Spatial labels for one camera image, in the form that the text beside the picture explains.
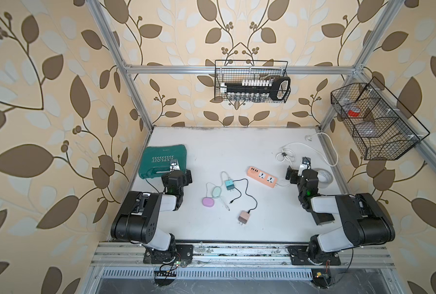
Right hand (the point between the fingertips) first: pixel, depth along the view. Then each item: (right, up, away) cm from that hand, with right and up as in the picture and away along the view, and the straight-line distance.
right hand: (300, 168), depth 93 cm
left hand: (-65, -1, 0) cm, 65 cm away
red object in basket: (+18, +26, -13) cm, 34 cm away
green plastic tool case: (-77, +4, +6) cm, 77 cm away
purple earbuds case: (-47, -16, -4) cm, 50 cm away
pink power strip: (-19, -5, +2) cm, 20 cm away
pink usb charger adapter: (-30, -21, -11) cm, 39 cm away
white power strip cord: (-1, +6, +13) cm, 14 cm away
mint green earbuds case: (-43, -12, -2) cm, 45 cm away
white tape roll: (+15, -6, +4) cm, 16 cm away
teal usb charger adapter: (-36, -9, 0) cm, 37 cm away
